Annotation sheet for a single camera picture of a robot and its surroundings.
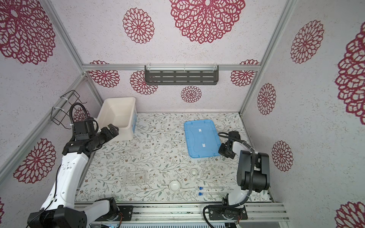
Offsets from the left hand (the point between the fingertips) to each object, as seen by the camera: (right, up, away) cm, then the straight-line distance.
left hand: (113, 134), depth 78 cm
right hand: (+66, -12, +18) cm, 69 cm away
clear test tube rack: (+10, -27, +8) cm, 30 cm away
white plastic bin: (-10, +16, +34) cm, 39 cm away
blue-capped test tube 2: (+49, -33, +2) cm, 59 cm away
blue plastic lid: (+53, -5, +26) cm, 59 cm away
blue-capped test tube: (+49, -31, +4) cm, 58 cm away
